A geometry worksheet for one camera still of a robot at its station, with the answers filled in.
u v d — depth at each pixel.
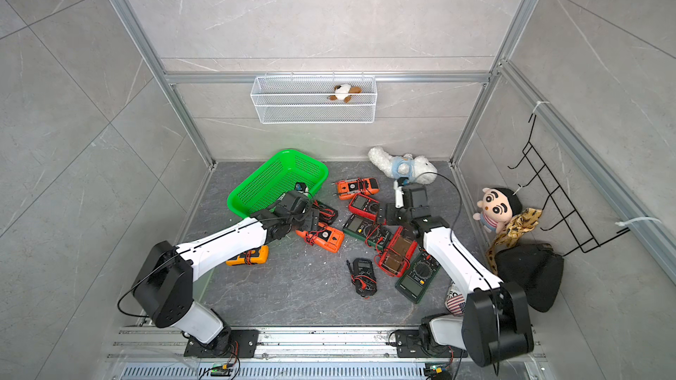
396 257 0.86
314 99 1.01
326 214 0.98
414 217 0.65
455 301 0.78
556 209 0.66
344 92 0.88
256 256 0.86
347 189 1.05
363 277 0.81
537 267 0.64
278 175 1.14
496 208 0.81
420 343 0.73
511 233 0.76
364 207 0.98
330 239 0.91
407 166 1.03
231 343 0.72
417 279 0.84
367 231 0.93
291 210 0.66
